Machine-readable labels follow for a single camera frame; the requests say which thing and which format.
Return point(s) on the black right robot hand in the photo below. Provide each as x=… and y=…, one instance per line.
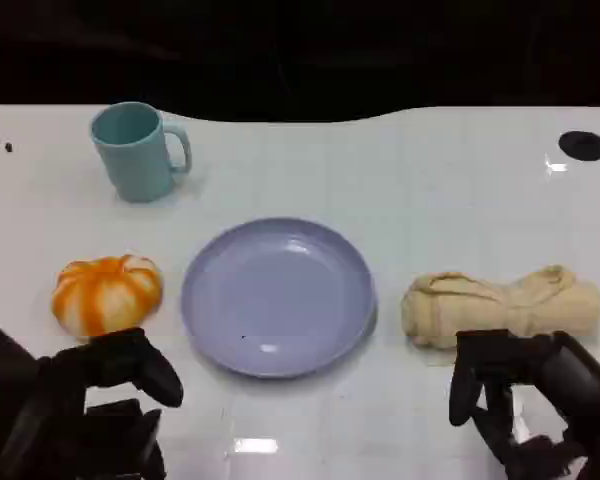
x=580, y=385

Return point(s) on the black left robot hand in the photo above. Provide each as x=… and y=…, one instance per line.
x=40, y=410

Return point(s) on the beige towel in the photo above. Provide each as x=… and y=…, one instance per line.
x=500, y=305

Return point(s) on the orange and white bread roll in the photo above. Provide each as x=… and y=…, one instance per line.
x=105, y=295

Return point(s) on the black table grommet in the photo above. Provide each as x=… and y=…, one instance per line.
x=582, y=145

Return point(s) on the lilac plate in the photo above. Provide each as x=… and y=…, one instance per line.
x=275, y=300

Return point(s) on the pale green mug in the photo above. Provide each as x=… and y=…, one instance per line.
x=137, y=165

